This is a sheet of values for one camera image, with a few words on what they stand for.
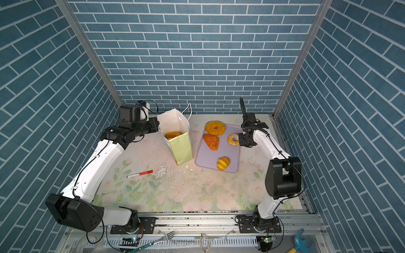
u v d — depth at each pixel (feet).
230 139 3.41
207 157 3.26
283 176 1.53
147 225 2.42
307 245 2.24
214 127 3.57
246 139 2.58
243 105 2.42
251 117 2.38
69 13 2.37
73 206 1.24
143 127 2.06
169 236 2.31
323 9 2.35
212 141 3.33
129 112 1.78
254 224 2.19
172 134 3.21
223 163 2.99
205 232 2.41
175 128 3.19
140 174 2.92
